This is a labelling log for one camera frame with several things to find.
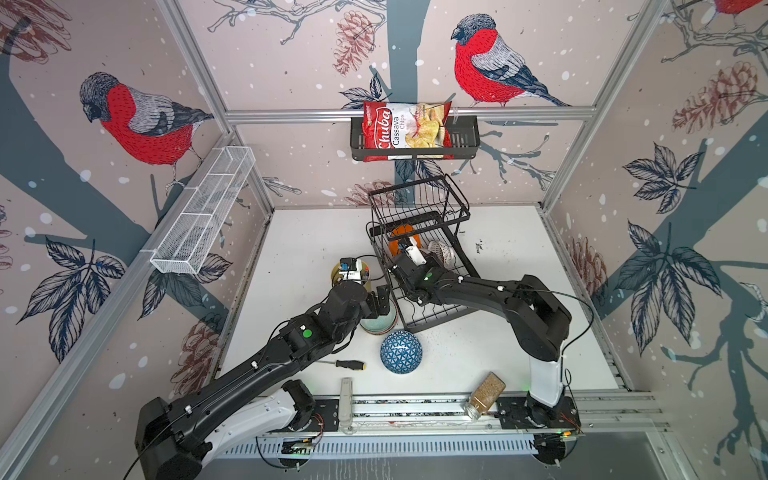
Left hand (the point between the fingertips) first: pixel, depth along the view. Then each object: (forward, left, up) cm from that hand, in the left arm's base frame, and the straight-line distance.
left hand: (376, 289), depth 73 cm
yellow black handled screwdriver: (-12, +8, -21) cm, 25 cm away
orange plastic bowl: (+15, -6, +4) cm, 16 cm away
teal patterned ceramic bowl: (-2, -1, -18) cm, 18 cm away
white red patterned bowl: (+18, -20, -10) cm, 29 cm away
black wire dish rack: (+43, -18, -17) cm, 49 cm away
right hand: (+15, -16, -10) cm, 24 cm away
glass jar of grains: (-21, -27, -17) cm, 38 cm away
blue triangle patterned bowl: (-9, -7, -21) cm, 23 cm away
